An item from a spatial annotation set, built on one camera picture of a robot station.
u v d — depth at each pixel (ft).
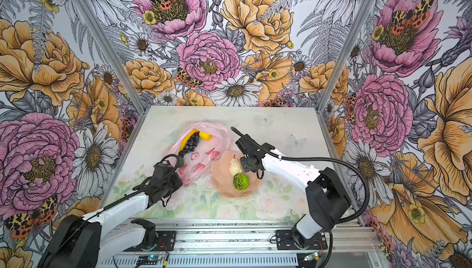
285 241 2.40
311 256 2.35
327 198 1.43
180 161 3.03
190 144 3.26
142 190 1.97
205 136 3.35
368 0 2.50
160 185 2.35
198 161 3.19
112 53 3.09
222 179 2.94
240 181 2.73
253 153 2.16
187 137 3.11
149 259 2.33
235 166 2.93
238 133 2.06
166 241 2.42
